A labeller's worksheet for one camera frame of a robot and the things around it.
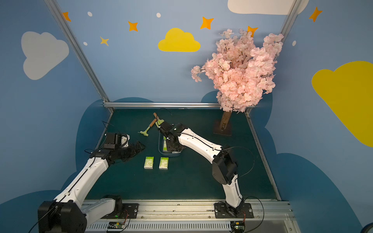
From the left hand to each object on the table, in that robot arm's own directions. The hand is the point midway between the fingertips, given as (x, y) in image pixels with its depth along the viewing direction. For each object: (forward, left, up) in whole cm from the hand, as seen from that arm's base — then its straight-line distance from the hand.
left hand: (140, 148), depth 83 cm
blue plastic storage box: (+7, -9, -11) cm, 16 cm away
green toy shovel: (+32, -5, -13) cm, 35 cm away
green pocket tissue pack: (-4, -4, -11) cm, 12 cm away
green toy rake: (+21, +5, -14) cm, 26 cm away
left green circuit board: (-36, +7, -14) cm, 40 cm away
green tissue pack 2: (+8, -12, -12) cm, 19 cm away
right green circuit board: (-35, -54, -16) cm, 66 cm away
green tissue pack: (-4, -13, -11) cm, 17 cm away
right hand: (+3, -20, -1) cm, 20 cm away
